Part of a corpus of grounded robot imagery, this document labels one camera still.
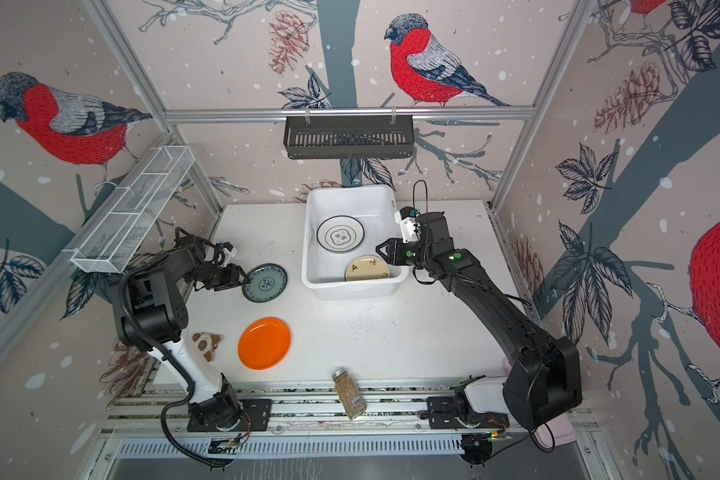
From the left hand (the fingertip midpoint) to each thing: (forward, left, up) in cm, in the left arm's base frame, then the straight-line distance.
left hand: (238, 280), depth 95 cm
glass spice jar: (-34, -38, +1) cm, 51 cm away
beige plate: (+6, -42, -2) cm, 42 cm away
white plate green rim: (+21, -32, -2) cm, 38 cm away
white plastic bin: (+5, -27, -3) cm, 28 cm away
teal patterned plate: (+1, -8, -4) cm, 9 cm away
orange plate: (-19, -11, -5) cm, 22 cm away
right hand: (-3, -45, +19) cm, 49 cm away
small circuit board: (-43, -7, -6) cm, 44 cm away
